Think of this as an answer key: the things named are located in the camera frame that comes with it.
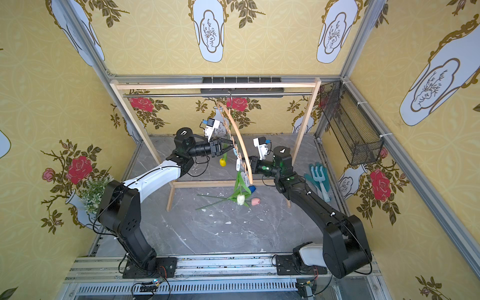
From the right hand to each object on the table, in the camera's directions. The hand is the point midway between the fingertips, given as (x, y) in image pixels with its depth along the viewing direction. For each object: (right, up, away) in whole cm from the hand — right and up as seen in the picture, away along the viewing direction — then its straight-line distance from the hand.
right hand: (237, 164), depth 74 cm
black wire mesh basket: (+54, +9, +8) cm, 55 cm away
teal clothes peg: (-1, +5, 0) cm, 5 cm away
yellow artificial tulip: (-7, 0, +18) cm, 19 cm away
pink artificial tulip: (+8, -19, +16) cm, 26 cm away
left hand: (+1, +7, -1) cm, 7 cm away
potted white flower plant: (-58, -15, -1) cm, 60 cm away
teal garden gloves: (+43, -7, +26) cm, 51 cm away
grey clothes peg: (+3, -4, -12) cm, 13 cm away
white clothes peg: (+1, +1, -6) cm, 6 cm away
